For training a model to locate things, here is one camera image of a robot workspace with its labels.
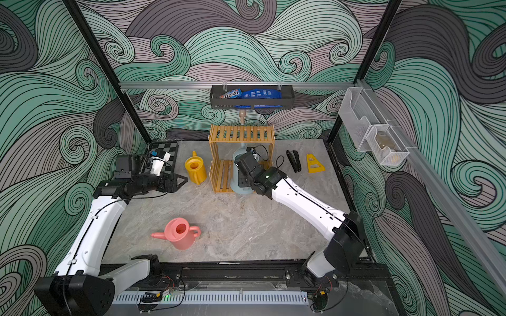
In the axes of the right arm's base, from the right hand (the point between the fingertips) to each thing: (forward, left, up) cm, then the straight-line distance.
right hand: (248, 174), depth 79 cm
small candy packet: (+37, +6, +14) cm, 40 cm away
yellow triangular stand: (+20, -36, -21) cm, 46 cm away
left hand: (-3, +27, +4) cm, 28 cm away
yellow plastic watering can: (+11, +26, -11) cm, 30 cm away
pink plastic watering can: (-20, +27, -10) cm, 35 cm away
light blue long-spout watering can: (+4, +6, -10) cm, 13 cm away
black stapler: (+25, -26, -21) cm, 41 cm away
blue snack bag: (+36, -6, +14) cm, 40 cm away
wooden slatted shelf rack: (+15, +15, -19) cm, 29 cm away
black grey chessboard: (+32, +46, -18) cm, 59 cm away
